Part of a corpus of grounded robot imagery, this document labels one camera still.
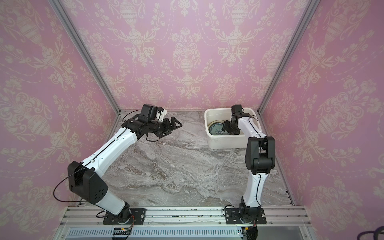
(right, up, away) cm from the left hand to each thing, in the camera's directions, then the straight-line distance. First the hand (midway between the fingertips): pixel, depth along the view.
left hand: (178, 128), depth 78 cm
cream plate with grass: (+23, +4, +26) cm, 35 cm away
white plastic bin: (+34, -8, +11) cm, 37 cm away
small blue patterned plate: (+24, -1, +25) cm, 34 cm away
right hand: (+31, -1, +20) cm, 37 cm away
